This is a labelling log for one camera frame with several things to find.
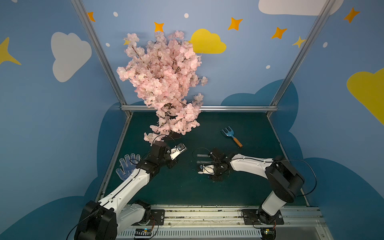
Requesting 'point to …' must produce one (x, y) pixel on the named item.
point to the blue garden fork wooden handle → (229, 132)
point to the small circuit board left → (143, 232)
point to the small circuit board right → (268, 233)
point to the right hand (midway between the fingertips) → (213, 172)
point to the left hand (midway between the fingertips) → (177, 150)
